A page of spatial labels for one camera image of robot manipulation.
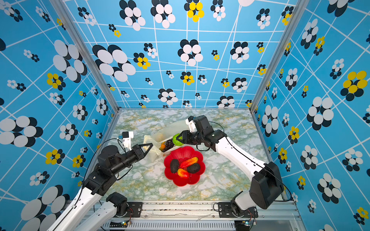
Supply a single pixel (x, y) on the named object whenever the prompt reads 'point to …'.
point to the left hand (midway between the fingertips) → (153, 145)
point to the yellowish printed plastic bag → (152, 141)
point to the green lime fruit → (176, 142)
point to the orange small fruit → (185, 163)
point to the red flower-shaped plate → (180, 154)
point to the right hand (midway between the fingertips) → (180, 138)
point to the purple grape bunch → (169, 144)
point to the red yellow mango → (182, 173)
